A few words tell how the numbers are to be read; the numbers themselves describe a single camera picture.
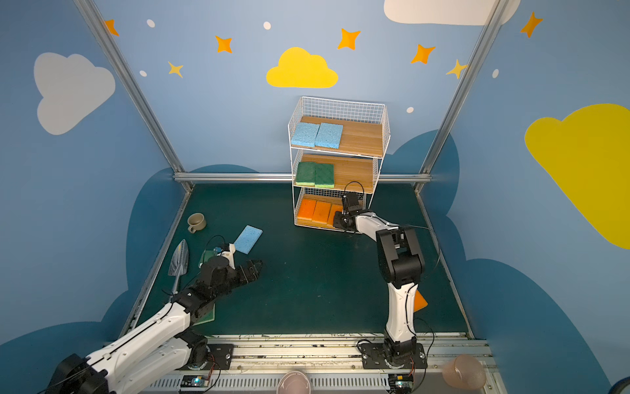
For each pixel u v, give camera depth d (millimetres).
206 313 612
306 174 904
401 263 540
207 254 955
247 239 1013
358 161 990
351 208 823
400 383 717
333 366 737
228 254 763
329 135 768
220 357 745
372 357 744
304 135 771
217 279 641
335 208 1107
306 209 1098
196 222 1036
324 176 889
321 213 1081
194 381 710
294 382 711
